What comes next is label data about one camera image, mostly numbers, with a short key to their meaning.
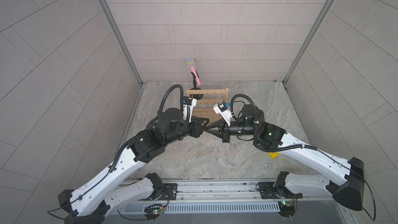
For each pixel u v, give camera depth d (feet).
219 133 1.87
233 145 2.83
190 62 3.02
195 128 1.70
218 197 2.32
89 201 1.19
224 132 1.75
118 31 2.92
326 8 2.59
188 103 1.75
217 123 1.92
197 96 3.54
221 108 1.77
